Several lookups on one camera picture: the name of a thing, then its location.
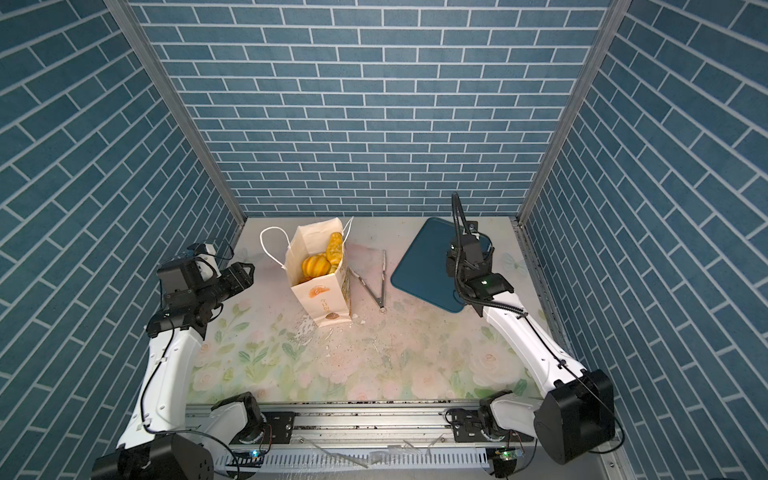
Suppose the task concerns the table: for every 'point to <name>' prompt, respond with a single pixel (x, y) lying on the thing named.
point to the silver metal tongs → (380, 300)
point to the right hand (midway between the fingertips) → (465, 250)
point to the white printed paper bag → (327, 297)
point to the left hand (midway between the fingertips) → (244, 268)
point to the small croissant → (315, 266)
